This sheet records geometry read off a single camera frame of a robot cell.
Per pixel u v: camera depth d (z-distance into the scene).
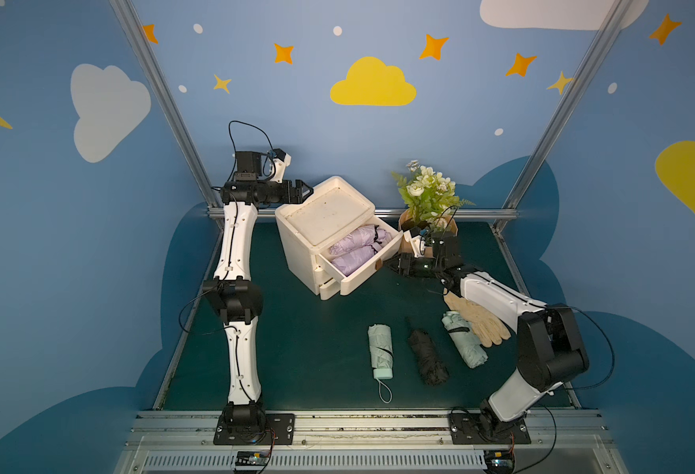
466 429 0.74
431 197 0.88
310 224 0.88
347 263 0.85
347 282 0.79
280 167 0.80
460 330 0.88
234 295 0.58
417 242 0.81
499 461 0.73
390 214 1.31
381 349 0.86
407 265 0.78
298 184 0.80
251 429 0.67
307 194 0.85
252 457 0.72
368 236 0.91
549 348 0.46
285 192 0.78
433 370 0.78
